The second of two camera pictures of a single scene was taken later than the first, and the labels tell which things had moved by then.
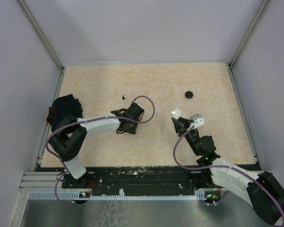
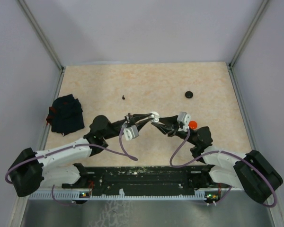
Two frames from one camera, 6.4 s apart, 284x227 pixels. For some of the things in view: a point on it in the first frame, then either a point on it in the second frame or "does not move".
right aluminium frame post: x=230 y=65 does not move
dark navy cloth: x=63 y=106 does not move
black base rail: x=101 y=181 does not move
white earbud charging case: x=176 y=113 -> x=156 y=116
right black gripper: x=183 y=122 -> x=169 y=121
